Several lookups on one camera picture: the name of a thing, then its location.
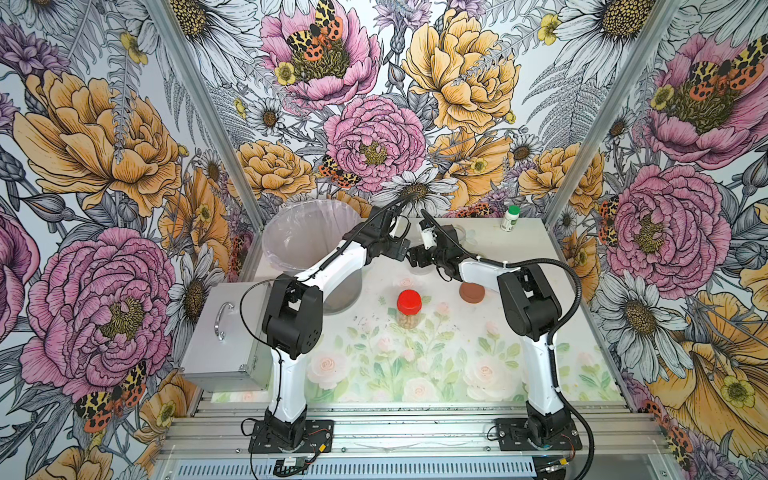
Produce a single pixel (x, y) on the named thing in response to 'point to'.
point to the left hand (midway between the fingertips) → (389, 247)
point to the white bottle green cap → (510, 218)
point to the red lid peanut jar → (409, 303)
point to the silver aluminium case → (224, 348)
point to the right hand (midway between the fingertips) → (415, 254)
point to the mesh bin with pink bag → (297, 233)
